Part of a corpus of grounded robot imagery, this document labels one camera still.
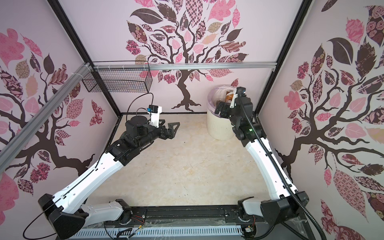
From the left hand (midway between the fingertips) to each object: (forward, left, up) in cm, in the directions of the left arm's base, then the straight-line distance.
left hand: (171, 124), depth 69 cm
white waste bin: (+13, -27, -19) cm, 36 cm away
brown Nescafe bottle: (+31, -33, -8) cm, 46 cm away
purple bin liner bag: (+36, -27, -10) cm, 46 cm away
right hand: (+9, -26, +6) cm, 28 cm away
